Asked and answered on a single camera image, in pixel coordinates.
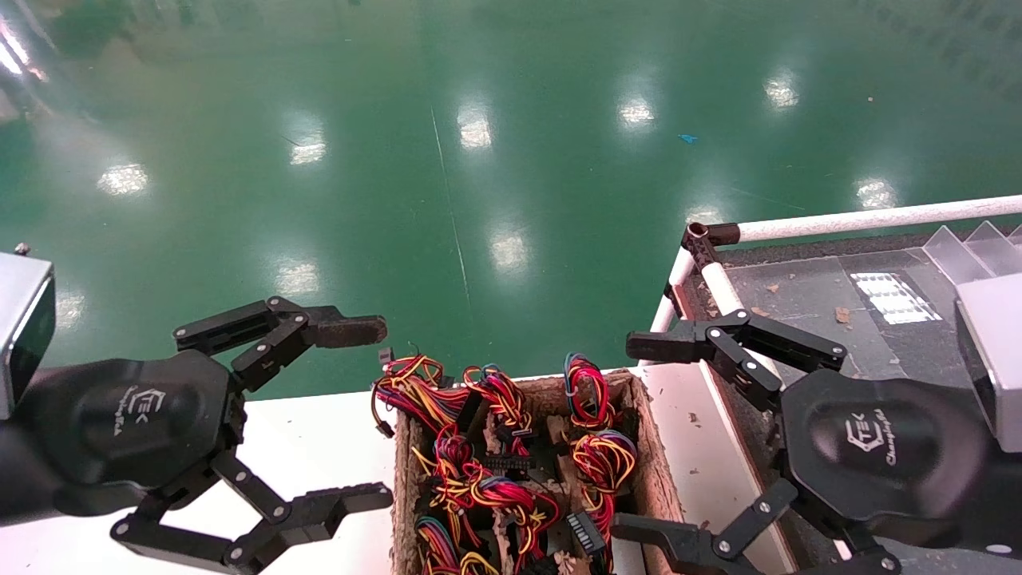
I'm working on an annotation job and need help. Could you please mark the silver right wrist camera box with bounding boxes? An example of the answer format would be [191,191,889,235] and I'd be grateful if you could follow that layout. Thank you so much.
[954,273,1022,454]

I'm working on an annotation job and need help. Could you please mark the clear acrylic divider tray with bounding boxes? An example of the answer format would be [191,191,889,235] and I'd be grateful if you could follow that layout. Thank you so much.
[922,220,1022,286]

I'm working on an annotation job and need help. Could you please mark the colourful wire bundles in box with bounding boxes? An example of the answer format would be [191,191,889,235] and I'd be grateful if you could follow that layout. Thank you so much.
[410,435,561,553]

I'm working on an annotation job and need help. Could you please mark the black pipe joint open end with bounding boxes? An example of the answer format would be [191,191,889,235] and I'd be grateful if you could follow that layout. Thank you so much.
[683,222,741,276]

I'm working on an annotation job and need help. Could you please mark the power supply with coloured wires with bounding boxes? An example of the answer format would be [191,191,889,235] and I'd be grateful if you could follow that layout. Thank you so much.
[463,363,534,458]
[563,352,620,432]
[414,515,501,575]
[565,430,639,560]
[370,347,473,438]

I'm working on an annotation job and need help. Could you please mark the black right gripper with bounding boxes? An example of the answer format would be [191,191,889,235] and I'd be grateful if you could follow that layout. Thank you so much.
[611,309,1022,575]

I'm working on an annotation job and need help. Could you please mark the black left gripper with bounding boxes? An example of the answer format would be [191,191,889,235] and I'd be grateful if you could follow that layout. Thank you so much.
[0,296,394,575]

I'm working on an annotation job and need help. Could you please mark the brown cardboard pulp box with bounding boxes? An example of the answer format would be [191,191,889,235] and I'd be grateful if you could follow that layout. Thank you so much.
[390,369,689,575]

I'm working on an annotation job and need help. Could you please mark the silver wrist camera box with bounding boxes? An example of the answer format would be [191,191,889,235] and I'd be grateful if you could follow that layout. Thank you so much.
[0,244,57,421]
[954,273,1022,454]

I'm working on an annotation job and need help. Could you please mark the black conveyor bed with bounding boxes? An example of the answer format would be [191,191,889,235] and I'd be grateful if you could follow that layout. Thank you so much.
[677,238,1022,575]

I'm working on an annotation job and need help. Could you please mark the white frame leg pipe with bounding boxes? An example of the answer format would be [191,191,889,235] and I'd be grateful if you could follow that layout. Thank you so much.
[649,248,695,366]

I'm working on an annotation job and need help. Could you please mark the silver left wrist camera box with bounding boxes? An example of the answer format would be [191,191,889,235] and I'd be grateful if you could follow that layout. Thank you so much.
[0,244,57,421]

